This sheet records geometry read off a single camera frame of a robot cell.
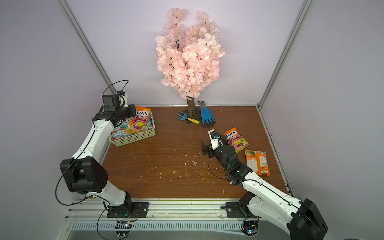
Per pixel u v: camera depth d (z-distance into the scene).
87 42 0.83
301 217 0.39
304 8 0.71
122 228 0.72
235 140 0.97
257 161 0.88
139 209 0.74
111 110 0.64
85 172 0.44
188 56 0.65
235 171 0.58
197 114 1.15
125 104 0.73
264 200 0.48
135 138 0.97
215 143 0.66
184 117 1.13
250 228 0.69
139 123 0.88
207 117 1.10
